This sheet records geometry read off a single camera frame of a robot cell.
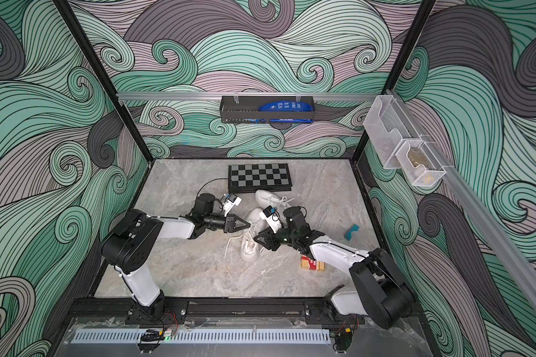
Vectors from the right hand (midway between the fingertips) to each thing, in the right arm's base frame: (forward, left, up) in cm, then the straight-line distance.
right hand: (260, 235), depth 83 cm
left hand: (+4, +4, +2) cm, 6 cm away
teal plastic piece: (+5, -38, -8) cm, 39 cm away
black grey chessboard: (+32, +4, -4) cm, 32 cm away
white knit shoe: (+20, -3, -4) cm, 21 cm away
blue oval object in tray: (+46, -12, +28) cm, 55 cm away
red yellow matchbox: (-8, -19, -7) cm, 22 cm away
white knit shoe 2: (-4, +4, -3) cm, 6 cm away
